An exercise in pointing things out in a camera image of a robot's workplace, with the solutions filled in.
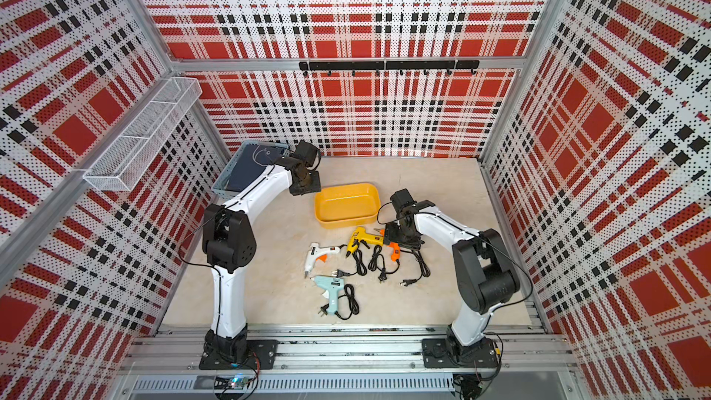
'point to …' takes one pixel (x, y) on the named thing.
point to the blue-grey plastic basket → (247, 160)
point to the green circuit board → (236, 382)
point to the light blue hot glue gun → (331, 284)
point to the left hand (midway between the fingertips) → (315, 186)
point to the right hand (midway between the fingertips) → (399, 241)
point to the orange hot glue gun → (393, 246)
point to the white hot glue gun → (316, 252)
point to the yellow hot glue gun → (360, 235)
